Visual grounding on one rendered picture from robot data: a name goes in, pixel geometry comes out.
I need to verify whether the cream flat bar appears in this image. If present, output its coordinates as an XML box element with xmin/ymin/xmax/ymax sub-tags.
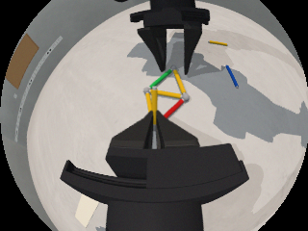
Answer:
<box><xmin>75</xmin><ymin>194</ymin><xmax>99</xmax><ymax>227</ymax></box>

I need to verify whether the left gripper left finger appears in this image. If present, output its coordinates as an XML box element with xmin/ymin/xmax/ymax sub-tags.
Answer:
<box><xmin>109</xmin><ymin>110</ymin><xmax>153</xmax><ymax>149</ymax></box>

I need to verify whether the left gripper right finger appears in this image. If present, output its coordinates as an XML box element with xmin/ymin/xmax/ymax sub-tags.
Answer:
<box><xmin>156</xmin><ymin>110</ymin><xmax>200</xmax><ymax>149</ymax></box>

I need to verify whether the red rod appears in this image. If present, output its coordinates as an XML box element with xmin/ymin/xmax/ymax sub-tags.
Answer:
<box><xmin>164</xmin><ymin>98</ymin><xmax>185</xmax><ymax>118</ymax></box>

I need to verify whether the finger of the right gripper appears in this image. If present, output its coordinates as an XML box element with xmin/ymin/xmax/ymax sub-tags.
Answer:
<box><xmin>137</xmin><ymin>27</ymin><xmax>167</xmax><ymax>72</ymax></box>
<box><xmin>184</xmin><ymin>25</ymin><xmax>202</xmax><ymax>75</ymax></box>

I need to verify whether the green rod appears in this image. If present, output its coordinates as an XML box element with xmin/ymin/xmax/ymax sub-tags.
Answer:
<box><xmin>149</xmin><ymin>69</ymin><xmax>172</xmax><ymax>89</ymax></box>

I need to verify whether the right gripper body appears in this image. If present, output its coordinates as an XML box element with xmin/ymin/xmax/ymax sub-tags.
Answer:
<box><xmin>130</xmin><ymin>0</ymin><xmax>210</xmax><ymax>29</ymax></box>

